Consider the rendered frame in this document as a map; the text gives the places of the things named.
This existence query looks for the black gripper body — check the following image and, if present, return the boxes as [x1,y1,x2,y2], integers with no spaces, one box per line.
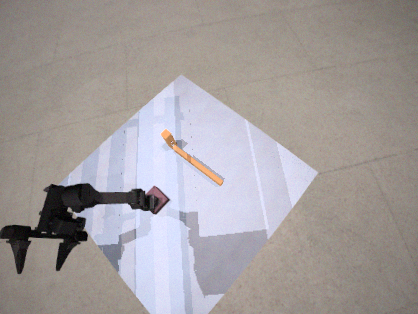
[0,205,88,243]

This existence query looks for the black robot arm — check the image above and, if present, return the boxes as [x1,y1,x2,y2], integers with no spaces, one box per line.
[43,183,161,236]

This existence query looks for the wooden post with slot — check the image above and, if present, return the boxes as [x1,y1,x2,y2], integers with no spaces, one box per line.
[160,129,177,150]

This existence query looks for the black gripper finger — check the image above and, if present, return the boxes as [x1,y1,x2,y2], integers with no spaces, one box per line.
[56,242,81,271]
[6,240,31,274]

